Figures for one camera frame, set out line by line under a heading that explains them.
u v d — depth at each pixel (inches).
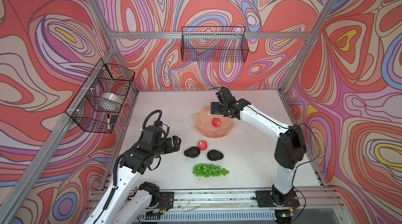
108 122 28.3
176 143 26.1
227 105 26.0
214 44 37.9
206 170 30.2
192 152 33.2
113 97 29.0
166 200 28.8
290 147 18.8
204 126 38.8
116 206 16.0
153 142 21.2
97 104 28.5
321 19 31.8
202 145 34.5
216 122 37.7
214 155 32.8
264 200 28.9
